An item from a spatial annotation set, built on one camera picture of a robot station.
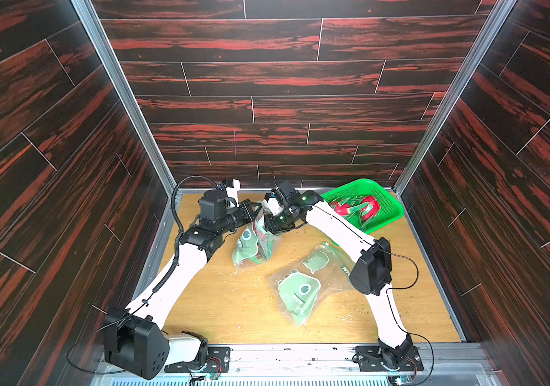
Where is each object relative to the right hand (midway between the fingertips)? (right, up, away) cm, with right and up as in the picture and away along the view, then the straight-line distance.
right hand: (271, 228), depth 89 cm
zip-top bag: (+15, -18, -7) cm, 24 cm away
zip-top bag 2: (-5, -5, -3) cm, 8 cm away
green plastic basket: (+54, +6, +19) cm, 57 cm away
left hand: (-2, +8, -14) cm, 16 cm away
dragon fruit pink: (+43, +7, +13) cm, 46 cm away
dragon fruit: (+30, +8, +13) cm, 33 cm away
